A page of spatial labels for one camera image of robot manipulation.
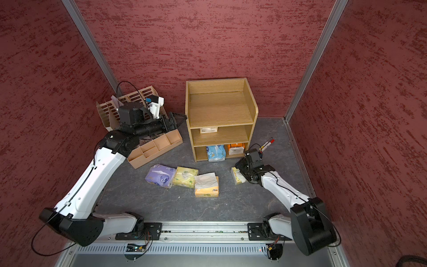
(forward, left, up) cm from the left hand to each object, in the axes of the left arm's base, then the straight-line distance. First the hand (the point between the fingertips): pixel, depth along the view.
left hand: (180, 123), depth 67 cm
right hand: (-5, -27, -31) cm, 41 cm away
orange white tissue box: (-14, -10, -30) cm, 35 cm away
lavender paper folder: (+21, +45, -17) cm, 53 cm away
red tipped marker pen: (+18, -51, -37) cm, 66 cm away
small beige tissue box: (+11, -8, -18) cm, 23 cm away
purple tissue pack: (-9, +14, -31) cm, 35 cm away
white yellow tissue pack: (-9, -27, -32) cm, 43 cm away
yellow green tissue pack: (-10, +1, -31) cm, 33 cm away
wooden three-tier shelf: (+13, -17, -6) cm, 22 cm away
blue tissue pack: (+5, -15, -31) cm, 35 cm away
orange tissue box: (+7, -27, -30) cm, 41 cm away
